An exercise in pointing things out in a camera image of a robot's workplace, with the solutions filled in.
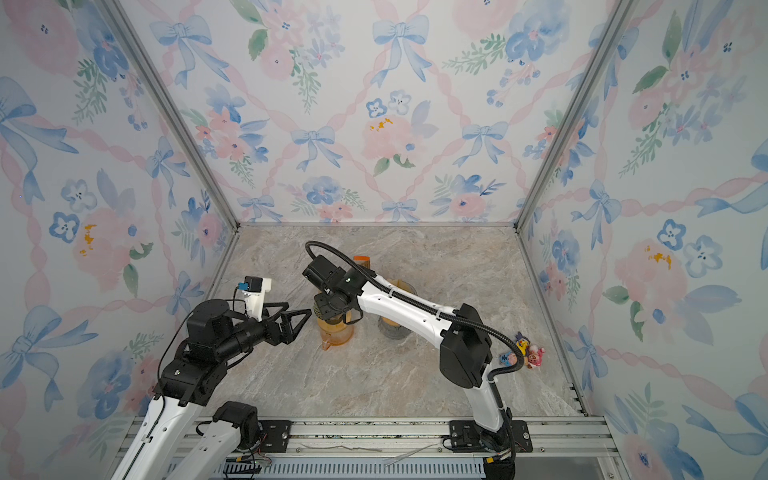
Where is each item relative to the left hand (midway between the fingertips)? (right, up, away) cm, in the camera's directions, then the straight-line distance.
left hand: (298, 307), depth 69 cm
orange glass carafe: (+6, -10, +13) cm, 17 cm away
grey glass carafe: (+22, -10, +18) cm, 30 cm away
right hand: (+5, -1, +12) cm, 13 cm away
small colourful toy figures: (+62, -16, +16) cm, 66 cm away
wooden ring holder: (+5, -8, +13) cm, 16 cm away
